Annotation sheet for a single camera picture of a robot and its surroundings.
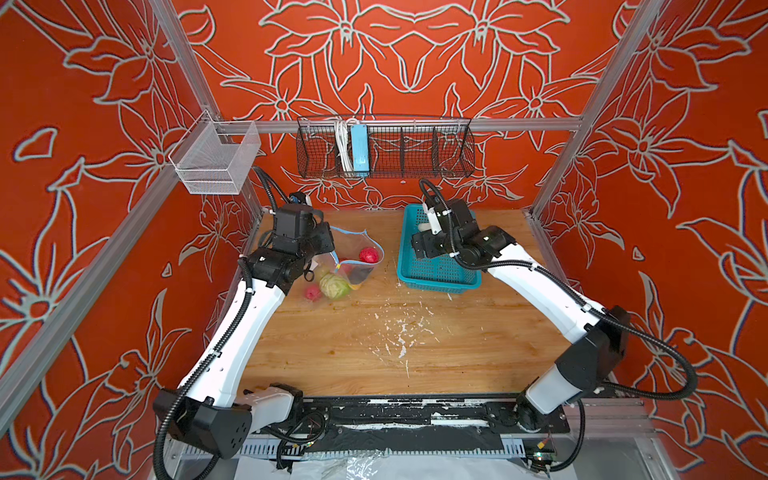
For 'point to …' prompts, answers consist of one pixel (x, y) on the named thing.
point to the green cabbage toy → (334, 286)
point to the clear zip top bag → (355, 257)
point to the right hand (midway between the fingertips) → (422, 233)
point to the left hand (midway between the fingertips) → (322, 227)
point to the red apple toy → (312, 293)
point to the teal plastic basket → (439, 273)
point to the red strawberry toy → (368, 255)
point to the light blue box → (360, 150)
